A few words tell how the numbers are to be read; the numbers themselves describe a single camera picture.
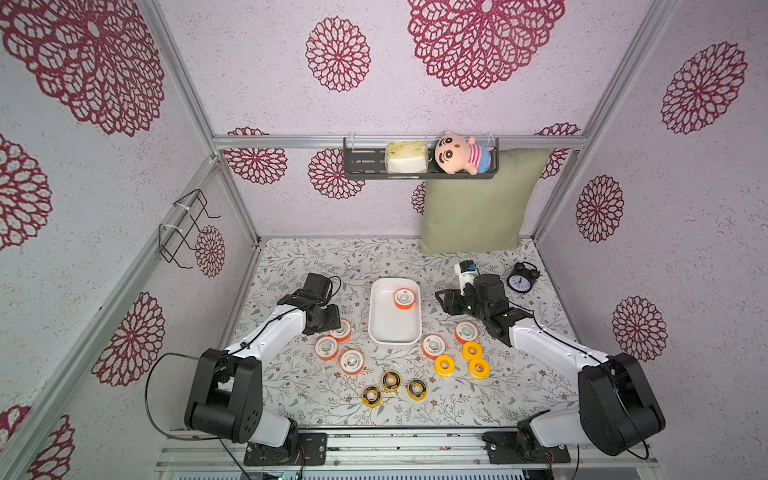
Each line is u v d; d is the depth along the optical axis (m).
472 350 0.90
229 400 0.43
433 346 0.91
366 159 0.99
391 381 0.85
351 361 0.88
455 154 0.85
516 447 0.69
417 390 0.83
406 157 0.90
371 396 0.82
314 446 0.74
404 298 1.01
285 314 0.58
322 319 0.78
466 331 0.93
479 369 0.86
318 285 0.71
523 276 1.00
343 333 0.92
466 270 0.78
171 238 0.73
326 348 0.90
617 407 0.42
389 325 0.99
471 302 0.75
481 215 1.01
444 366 0.87
